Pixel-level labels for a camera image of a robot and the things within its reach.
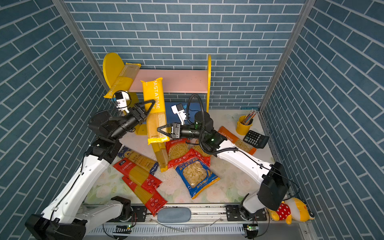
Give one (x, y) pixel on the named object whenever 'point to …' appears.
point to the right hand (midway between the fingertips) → (157, 129)
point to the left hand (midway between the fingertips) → (155, 104)
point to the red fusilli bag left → (175, 147)
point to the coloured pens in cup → (249, 118)
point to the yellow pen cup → (241, 129)
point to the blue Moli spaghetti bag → (139, 159)
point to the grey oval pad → (168, 215)
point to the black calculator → (256, 139)
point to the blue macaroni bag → (197, 176)
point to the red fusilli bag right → (196, 153)
